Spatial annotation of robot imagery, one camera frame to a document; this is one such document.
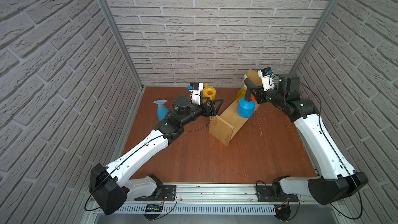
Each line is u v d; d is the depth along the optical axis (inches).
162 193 26.3
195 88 23.1
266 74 23.2
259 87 24.5
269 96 23.4
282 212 27.4
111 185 14.8
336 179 14.9
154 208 28.3
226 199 28.5
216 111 23.2
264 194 28.6
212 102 22.8
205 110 23.2
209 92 41.6
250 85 28.0
